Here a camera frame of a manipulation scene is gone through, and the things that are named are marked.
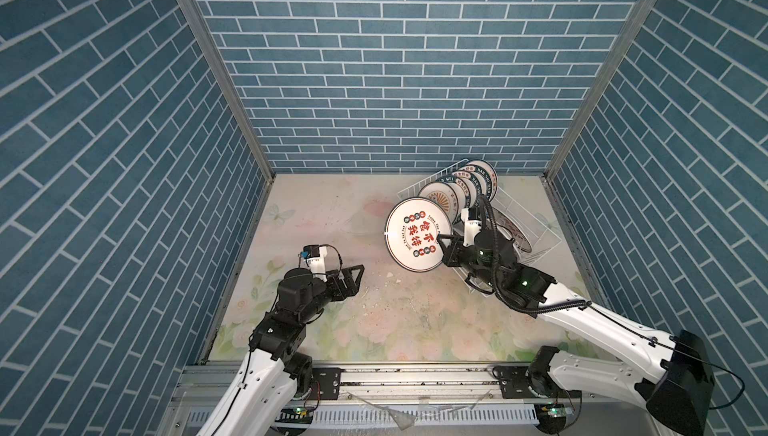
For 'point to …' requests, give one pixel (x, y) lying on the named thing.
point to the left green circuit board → (296, 415)
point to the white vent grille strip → (416, 416)
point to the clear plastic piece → (403, 420)
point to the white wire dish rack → (541, 237)
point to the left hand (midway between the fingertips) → (354, 271)
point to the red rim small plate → (493, 175)
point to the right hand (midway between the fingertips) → (433, 234)
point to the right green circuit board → (557, 412)
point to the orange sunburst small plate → (443, 195)
